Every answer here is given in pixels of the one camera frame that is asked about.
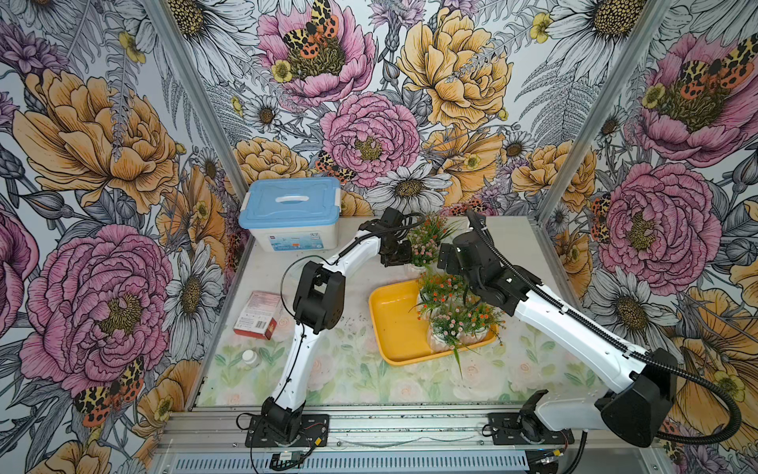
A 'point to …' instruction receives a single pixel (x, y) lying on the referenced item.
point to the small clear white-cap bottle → (251, 358)
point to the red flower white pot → (432, 227)
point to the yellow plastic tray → (402, 331)
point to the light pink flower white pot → (423, 248)
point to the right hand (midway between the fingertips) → (458, 255)
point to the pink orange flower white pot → (459, 327)
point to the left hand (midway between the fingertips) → (408, 266)
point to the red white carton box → (258, 317)
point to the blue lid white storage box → (292, 213)
